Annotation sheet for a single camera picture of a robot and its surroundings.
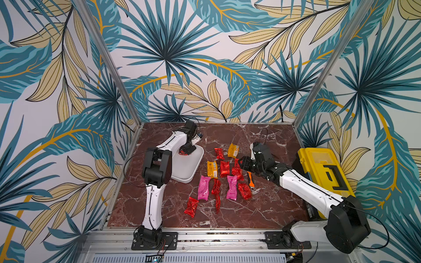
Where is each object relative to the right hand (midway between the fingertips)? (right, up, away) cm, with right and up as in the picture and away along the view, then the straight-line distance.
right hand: (240, 161), depth 85 cm
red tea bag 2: (-25, -21, -3) cm, 33 cm away
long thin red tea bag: (-12, -21, -3) cm, 24 cm away
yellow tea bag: (-2, +5, +18) cm, 18 cm away
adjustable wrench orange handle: (+7, -11, +7) cm, 15 cm away
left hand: (-31, +5, +16) cm, 35 cm away
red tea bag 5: (+3, -16, +3) cm, 16 cm away
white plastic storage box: (-31, -5, +11) cm, 33 cm away
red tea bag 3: (-10, +3, +16) cm, 19 cm away
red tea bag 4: (-8, -6, +9) cm, 13 cm away
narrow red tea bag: (-1, -6, +8) cm, 10 cm away
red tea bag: (-32, +3, +13) cm, 35 cm away
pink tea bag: (-19, -15, +2) cm, 24 cm away
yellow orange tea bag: (-15, -7, +7) cm, 18 cm away
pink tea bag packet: (-5, -17, 0) cm, 17 cm away
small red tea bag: (-13, -15, +1) cm, 20 cm away
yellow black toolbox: (+37, -3, -7) cm, 38 cm away
